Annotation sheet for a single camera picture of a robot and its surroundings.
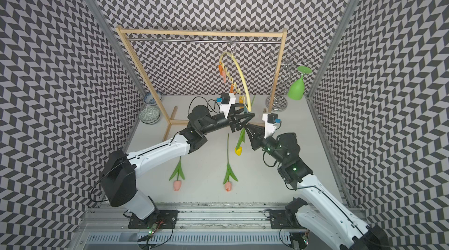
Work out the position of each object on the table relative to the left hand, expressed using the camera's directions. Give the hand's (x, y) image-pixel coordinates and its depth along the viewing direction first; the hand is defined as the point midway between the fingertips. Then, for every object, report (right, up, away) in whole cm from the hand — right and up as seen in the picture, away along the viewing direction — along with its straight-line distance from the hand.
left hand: (252, 111), depth 66 cm
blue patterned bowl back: (-64, +8, +50) cm, 81 cm away
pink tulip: (-9, -30, +21) cm, 38 cm away
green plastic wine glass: (+25, +11, +23) cm, 36 cm away
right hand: (-2, -7, +4) cm, 9 cm away
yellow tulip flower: (-4, -11, +8) cm, 15 cm away
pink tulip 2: (-33, -34, +15) cm, 50 cm away
